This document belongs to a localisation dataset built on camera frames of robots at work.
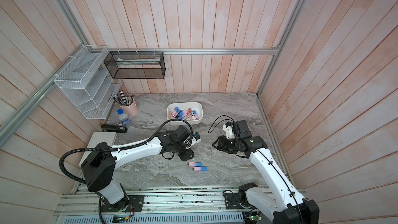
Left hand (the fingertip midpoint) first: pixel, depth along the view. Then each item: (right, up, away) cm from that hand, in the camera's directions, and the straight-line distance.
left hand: (189, 155), depth 83 cm
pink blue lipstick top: (-11, +25, +24) cm, 36 cm away
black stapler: (-52, +13, +15) cm, 56 cm away
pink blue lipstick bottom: (-4, +23, +24) cm, 34 cm away
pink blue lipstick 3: (+2, -6, +3) cm, 7 cm away
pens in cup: (-45, +31, +21) cm, 59 cm away
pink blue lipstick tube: (+4, +21, +24) cm, 32 cm away
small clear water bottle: (-42, +20, +13) cm, 48 cm away
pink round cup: (-41, +25, +21) cm, 52 cm away
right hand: (+14, +7, -5) cm, 16 cm away
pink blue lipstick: (-6, +21, +22) cm, 31 cm away
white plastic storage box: (0, +23, +24) cm, 34 cm away
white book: (-58, +7, +13) cm, 60 cm away
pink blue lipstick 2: (-14, +21, +21) cm, 33 cm away
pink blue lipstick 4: (+6, -8, +1) cm, 10 cm away
